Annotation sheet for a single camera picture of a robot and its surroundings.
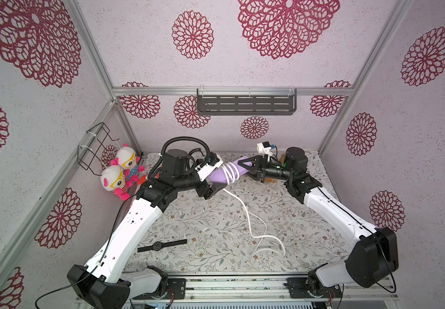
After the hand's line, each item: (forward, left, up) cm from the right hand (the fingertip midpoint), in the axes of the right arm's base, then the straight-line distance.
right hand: (238, 165), depth 67 cm
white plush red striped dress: (+5, +54, -15) cm, 56 cm away
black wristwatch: (-17, +34, -34) cm, 51 cm away
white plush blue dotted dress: (+18, +53, -16) cm, 58 cm away
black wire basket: (+7, +58, -3) cm, 59 cm away
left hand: (-2, +8, -4) cm, 9 cm away
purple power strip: (-3, +7, -2) cm, 8 cm away
